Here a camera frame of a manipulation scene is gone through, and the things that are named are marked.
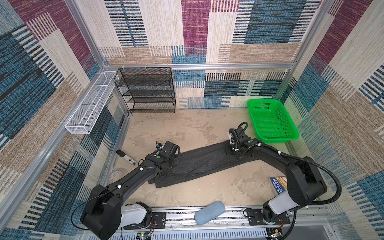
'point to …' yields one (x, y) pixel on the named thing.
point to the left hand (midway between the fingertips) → (176, 159)
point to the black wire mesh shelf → (147, 89)
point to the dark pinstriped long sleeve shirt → (204, 161)
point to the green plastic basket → (271, 122)
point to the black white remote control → (126, 157)
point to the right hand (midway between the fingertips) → (227, 151)
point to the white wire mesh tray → (85, 118)
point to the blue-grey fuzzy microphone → (209, 212)
